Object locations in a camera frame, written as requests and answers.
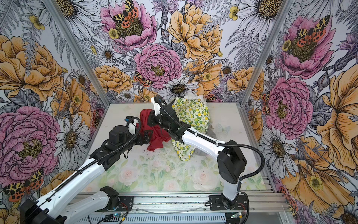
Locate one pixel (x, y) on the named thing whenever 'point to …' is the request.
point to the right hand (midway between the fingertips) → (145, 116)
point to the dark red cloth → (155, 136)
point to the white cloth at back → (190, 95)
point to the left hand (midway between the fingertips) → (145, 135)
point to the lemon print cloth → (194, 113)
